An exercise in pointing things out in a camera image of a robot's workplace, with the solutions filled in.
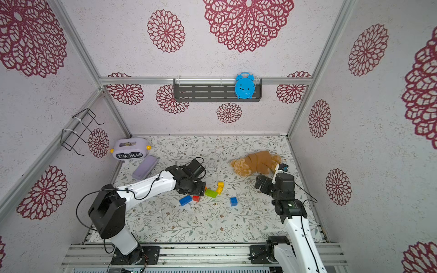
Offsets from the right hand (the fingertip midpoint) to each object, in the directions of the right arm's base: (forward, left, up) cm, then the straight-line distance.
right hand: (264, 178), depth 79 cm
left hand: (-3, +32, -9) cm, 34 cm away
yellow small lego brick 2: (+1, +22, -15) cm, 26 cm away
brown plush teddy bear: (+15, -3, -8) cm, 17 cm away
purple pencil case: (+14, +67, -13) cm, 69 cm away
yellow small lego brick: (+4, +21, -15) cm, 26 cm away
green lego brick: (0, +26, -16) cm, 31 cm away
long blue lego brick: (-5, +40, -15) cm, 43 cm away
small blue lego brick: (-6, +14, -13) cm, 20 cm away
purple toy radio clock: (+23, +76, -7) cm, 80 cm away
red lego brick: (-4, +34, -15) cm, 37 cm away
